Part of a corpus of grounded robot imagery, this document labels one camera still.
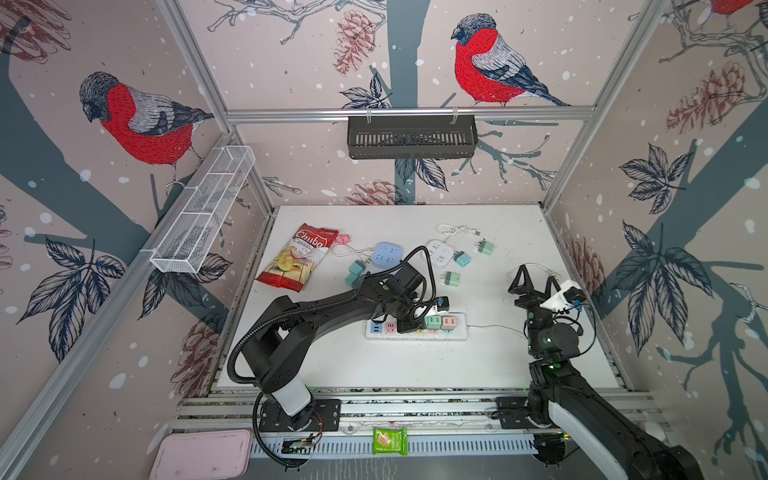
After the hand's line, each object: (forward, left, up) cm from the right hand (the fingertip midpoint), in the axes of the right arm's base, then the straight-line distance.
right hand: (533, 275), depth 75 cm
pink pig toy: (+25, +57, -17) cm, 64 cm away
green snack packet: (-35, +36, -19) cm, 54 cm away
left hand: (-7, +28, -13) cm, 32 cm away
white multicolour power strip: (-8, +41, -18) cm, 46 cm away
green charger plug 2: (+25, +4, -20) cm, 32 cm away
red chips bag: (+11, +72, -14) cm, 74 cm away
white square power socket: (+20, +21, -19) cm, 35 cm away
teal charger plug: (-8, +27, -12) cm, 31 cm away
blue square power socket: (+19, +41, -18) cm, 48 cm away
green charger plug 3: (+13, +50, -18) cm, 55 cm away
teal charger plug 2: (+19, +14, -20) cm, 31 cm away
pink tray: (-40, +79, -18) cm, 91 cm away
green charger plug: (-7, +25, -14) cm, 30 cm away
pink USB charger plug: (-8, +21, -14) cm, 26 cm away
